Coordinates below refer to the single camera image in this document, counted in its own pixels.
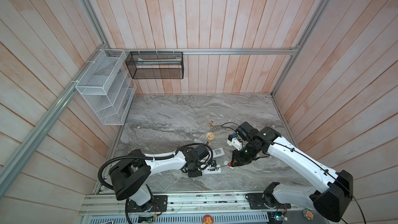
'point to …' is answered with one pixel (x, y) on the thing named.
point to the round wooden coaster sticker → (210, 136)
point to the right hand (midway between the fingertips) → (233, 163)
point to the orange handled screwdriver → (229, 164)
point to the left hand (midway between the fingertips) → (195, 171)
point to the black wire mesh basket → (155, 65)
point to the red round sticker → (208, 219)
